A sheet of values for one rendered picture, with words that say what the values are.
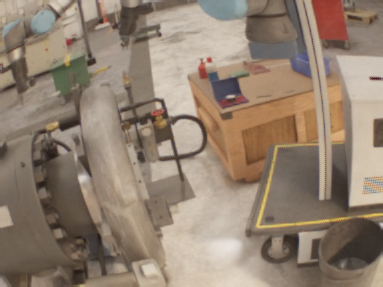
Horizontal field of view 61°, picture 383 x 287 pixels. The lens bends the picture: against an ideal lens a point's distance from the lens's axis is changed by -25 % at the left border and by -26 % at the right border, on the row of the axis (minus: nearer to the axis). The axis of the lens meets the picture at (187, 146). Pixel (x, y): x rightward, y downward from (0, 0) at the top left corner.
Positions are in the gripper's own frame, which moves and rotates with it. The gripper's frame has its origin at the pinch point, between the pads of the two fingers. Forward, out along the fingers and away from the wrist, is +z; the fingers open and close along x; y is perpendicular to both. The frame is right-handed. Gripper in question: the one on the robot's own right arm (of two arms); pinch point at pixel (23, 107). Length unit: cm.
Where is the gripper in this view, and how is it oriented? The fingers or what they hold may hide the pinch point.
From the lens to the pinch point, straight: 151.4
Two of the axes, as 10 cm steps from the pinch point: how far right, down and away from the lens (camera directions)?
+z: 2.3, 8.9, 3.9
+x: -0.8, -3.8, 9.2
